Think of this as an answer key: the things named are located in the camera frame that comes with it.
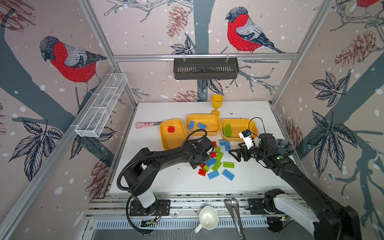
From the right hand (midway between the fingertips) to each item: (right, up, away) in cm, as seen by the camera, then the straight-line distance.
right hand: (234, 149), depth 80 cm
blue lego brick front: (-11, -16, +3) cm, 20 cm away
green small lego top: (-7, -3, +13) cm, 15 cm away
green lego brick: (+2, +6, +22) cm, 23 cm away
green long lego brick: (-8, -11, +7) cm, 16 cm away
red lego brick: (-39, +9, +24) cm, 46 cm away
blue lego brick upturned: (-24, +12, +26) cm, 38 cm away
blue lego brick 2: (-3, -15, +3) cm, 16 cm away
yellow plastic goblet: (-6, +29, +24) cm, 38 cm away
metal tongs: (-3, -24, -10) cm, 27 cm away
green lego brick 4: (-6, -7, +11) cm, 15 cm away
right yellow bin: (+9, +11, +27) cm, 31 cm away
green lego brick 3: (-1, -11, +8) cm, 14 cm away
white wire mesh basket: (-72, +16, -9) cm, 74 cm away
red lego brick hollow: (-17, -11, +6) cm, 22 cm away
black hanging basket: (-14, +51, +25) cm, 59 cm away
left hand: (-16, -8, +5) cm, 18 cm away
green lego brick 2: (+2, +11, +24) cm, 26 cm away
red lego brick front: (-17, -14, +5) cm, 23 cm away
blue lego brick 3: (-12, -10, +10) cm, 18 cm away
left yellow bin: (-37, +6, +23) cm, 44 cm away
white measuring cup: (-15, -31, -10) cm, 36 cm away
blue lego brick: (-17, +11, +25) cm, 32 cm away
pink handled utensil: (-62, +12, +25) cm, 68 cm away
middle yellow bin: (-22, +14, +29) cm, 39 cm away
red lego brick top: (-9, -1, +17) cm, 19 cm away
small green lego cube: (-15, -12, +5) cm, 20 cm away
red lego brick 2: (-10, -7, +12) cm, 17 cm away
